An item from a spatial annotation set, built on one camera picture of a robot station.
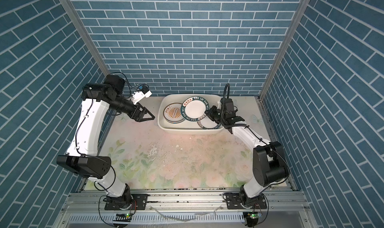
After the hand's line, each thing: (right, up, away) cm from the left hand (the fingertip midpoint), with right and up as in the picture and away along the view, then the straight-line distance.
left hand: (149, 113), depth 70 cm
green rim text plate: (+20, +3, +21) cm, 29 cm away
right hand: (+26, +2, +17) cm, 31 cm away
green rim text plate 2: (+30, -8, +33) cm, 45 cm away
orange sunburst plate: (+4, 0, +38) cm, 39 cm away
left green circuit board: (-13, -51, +2) cm, 53 cm away
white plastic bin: (+15, -10, +31) cm, 36 cm away
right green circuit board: (+50, -49, +1) cm, 70 cm away
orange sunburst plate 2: (+9, -7, +32) cm, 34 cm away
